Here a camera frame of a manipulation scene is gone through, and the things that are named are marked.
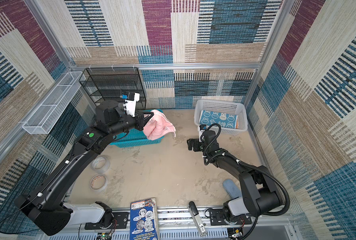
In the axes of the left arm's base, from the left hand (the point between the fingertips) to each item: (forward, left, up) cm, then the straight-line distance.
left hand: (153, 111), depth 64 cm
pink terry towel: (-1, -1, -9) cm, 9 cm away
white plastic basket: (+34, -55, -32) cm, 72 cm away
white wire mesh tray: (+6, +52, -7) cm, 53 cm away
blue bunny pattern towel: (+26, -45, -36) cm, 63 cm away
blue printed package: (-34, +6, -38) cm, 51 cm away
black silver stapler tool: (-33, -18, -36) cm, 52 cm away
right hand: (+4, -20, -30) cm, 37 cm away
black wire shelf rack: (+44, +36, -17) cm, 60 cm away
